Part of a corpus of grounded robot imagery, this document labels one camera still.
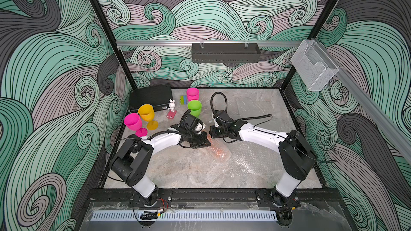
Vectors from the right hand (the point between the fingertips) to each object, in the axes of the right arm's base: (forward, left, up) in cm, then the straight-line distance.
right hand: (208, 133), depth 88 cm
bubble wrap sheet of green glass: (-14, -23, -6) cm, 28 cm away
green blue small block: (+28, +17, -4) cm, 33 cm away
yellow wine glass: (+10, +35, +7) cm, 38 cm away
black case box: (+35, +36, -7) cm, 51 cm away
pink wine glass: (+25, +9, +7) cm, 27 cm away
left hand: (-7, -1, +1) cm, 7 cm away
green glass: (+16, +8, +4) cm, 18 cm away
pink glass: (+3, +41, +7) cm, 42 cm away
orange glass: (-11, -5, +2) cm, 12 cm away
